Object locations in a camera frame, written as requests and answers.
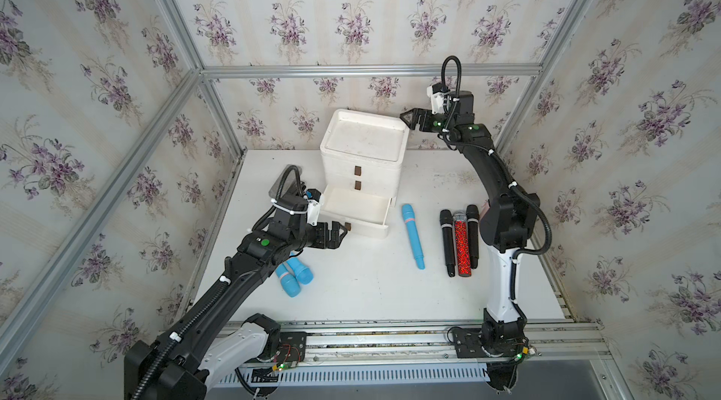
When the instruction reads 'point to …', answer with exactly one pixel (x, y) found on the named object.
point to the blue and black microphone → (449, 240)
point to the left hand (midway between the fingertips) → (334, 228)
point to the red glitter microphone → (463, 243)
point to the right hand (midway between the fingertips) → (416, 116)
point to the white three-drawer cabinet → (362, 156)
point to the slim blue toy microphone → (413, 235)
